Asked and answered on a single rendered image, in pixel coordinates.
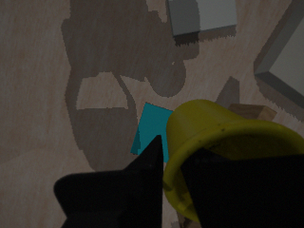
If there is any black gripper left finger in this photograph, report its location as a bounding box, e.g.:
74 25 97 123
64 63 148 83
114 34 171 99
53 135 163 228

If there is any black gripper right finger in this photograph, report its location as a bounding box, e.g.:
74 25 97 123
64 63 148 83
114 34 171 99
180 147 304 228

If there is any brown flat bar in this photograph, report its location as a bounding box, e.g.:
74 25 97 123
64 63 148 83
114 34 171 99
176 104 277 228

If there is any olive yellow cup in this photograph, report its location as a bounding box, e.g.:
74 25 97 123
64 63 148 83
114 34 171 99
162 99 304 222

